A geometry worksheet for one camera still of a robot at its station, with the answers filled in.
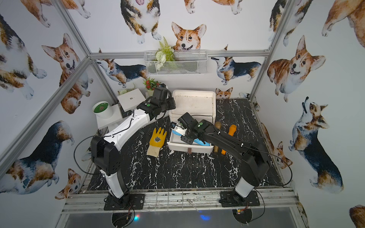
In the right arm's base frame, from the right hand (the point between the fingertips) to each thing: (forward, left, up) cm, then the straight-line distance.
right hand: (184, 133), depth 82 cm
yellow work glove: (+2, +20, -14) cm, 25 cm away
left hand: (+17, +4, +9) cm, 19 cm away
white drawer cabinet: (+16, -10, +7) cm, 20 cm away
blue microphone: (-7, -7, +4) cm, 10 cm away
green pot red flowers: (+29, +23, +12) cm, 38 cm away
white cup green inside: (+12, +49, +8) cm, 51 cm away
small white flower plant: (+37, +47, +1) cm, 60 cm away
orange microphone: (+8, -31, -11) cm, 34 cm away
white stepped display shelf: (+21, +38, +6) cm, 44 cm away
